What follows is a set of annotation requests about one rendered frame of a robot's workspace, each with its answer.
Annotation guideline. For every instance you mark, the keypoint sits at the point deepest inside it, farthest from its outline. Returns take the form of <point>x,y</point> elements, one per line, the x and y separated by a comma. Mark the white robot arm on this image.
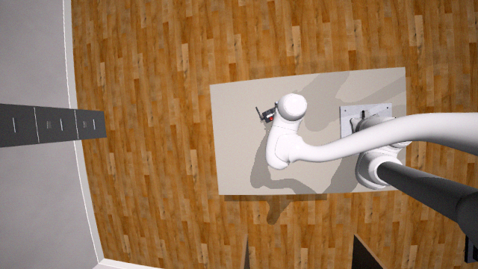
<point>459,131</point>

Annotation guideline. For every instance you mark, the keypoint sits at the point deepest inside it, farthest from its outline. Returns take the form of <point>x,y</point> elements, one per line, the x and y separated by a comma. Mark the dark grey power strip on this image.
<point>268,115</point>

